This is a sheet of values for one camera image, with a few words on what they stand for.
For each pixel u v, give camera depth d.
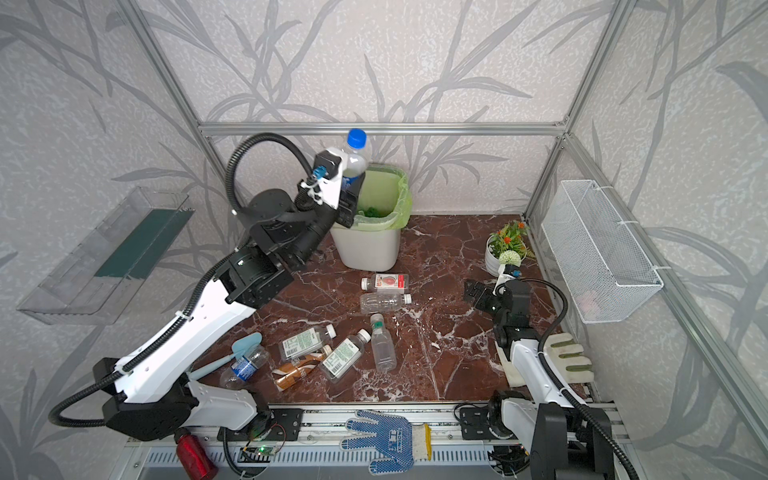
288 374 0.77
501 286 0.75
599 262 0.62
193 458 0.66
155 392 0.39
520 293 0.64
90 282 0.64
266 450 0.70
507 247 0.91
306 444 0.72
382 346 0.85
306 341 0.84
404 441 0.71
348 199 0.49
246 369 0.79
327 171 0.41
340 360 0.81
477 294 0.78
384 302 0.91
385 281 0.96
